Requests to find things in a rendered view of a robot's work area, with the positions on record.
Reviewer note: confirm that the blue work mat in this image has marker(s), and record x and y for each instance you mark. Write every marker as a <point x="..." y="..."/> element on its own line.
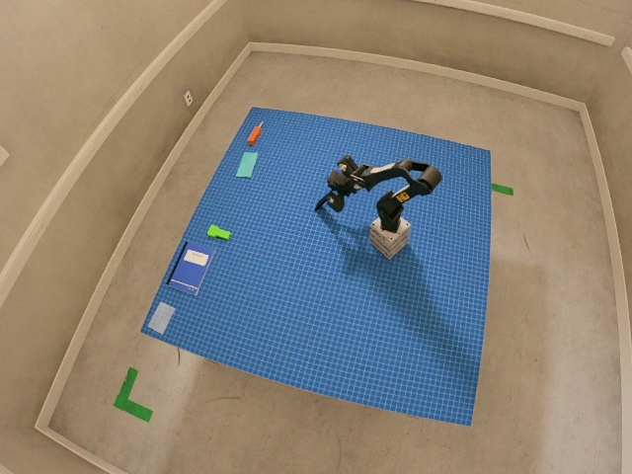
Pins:
<point x="301" y="297"/>

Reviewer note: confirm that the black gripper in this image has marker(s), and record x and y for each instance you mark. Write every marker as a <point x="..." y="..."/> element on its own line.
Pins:
<point x="338" y="203"/>

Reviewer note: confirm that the black strip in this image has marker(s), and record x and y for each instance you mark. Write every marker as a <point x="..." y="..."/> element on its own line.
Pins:
<point x="323" y="200"/>

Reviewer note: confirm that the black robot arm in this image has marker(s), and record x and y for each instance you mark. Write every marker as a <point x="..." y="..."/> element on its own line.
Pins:
<point x="369" y="176"/>

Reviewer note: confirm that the small green block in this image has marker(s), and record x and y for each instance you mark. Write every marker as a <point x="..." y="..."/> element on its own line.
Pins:
<point x="217" y="232"/>

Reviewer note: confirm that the teal flat rectangular pad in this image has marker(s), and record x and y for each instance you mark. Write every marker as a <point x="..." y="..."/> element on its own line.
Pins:
<point x="247" y="165"/>

